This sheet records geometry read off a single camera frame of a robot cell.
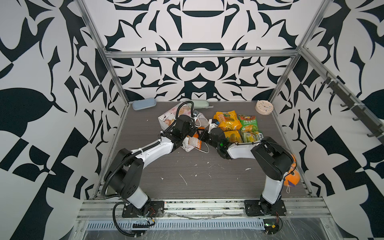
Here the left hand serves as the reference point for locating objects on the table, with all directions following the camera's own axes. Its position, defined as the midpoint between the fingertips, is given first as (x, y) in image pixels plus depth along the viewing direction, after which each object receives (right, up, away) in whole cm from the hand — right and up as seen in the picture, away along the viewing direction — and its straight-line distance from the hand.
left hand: (192, 117), depth 86 cm
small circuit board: (+37, -51, -15) cm, 65 cm away
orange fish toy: (+50, -30, -10) cm, 60 cm away
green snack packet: (+39, -4, +19) cm, 43 cm away
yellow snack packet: (+24, -2, +16) cm, 29 cm away
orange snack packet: (+1, -14, +3) cm, 14 cm away
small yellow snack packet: (+25, -12, +8) cm, 29 cm away
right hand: (+2, -7, +4) cm, 9 cm away
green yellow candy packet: (+38, -12, +12) cm, 41 cm away
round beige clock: (+54, +7, +29) cm, 62 cm away
